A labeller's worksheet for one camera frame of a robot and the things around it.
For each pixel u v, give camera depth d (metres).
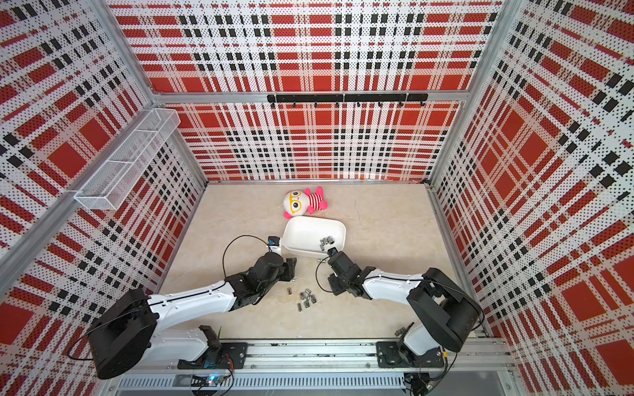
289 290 0.86
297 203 1.04
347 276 0.69
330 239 0.99
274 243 0.75
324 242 0.99
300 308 0.83
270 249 0.73
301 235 1.01
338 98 0.88
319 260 0.94
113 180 0.72
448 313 0.44
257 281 0.64
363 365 0.73
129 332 0.42
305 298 0.84
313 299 0.84
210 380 0.69
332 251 0.82
